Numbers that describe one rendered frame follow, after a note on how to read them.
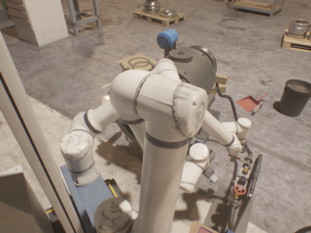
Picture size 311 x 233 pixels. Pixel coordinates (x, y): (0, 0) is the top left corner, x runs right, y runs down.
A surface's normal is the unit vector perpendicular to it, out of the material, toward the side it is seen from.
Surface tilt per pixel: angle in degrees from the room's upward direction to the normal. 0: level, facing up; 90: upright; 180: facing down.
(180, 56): 0
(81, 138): 9
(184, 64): 16
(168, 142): 81
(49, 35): 90
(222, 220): 0
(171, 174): 84
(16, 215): 0
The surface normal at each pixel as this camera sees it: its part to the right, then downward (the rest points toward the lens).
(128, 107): -0.52, 0.59
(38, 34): 0.81, 0.36
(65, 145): -0.09, -0.68
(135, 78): -0.23, -0.49
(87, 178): 0.47, 0.21
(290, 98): -0.83, 0.39
